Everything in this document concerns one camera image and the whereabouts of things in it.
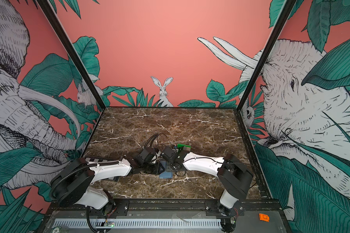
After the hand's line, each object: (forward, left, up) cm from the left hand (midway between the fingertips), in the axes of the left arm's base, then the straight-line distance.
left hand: (164, 169), depth 85 cm
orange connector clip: (-26, -50, 0) cm, 56 cm away
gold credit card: (+13, -14, 0) cm, 19 cm away
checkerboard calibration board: (+8, +46, 0) cm, 46 cm away
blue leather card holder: (-3, 0, -1) cm, 3 cm away
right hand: (+1, -2, +2) cm, 3 cm away
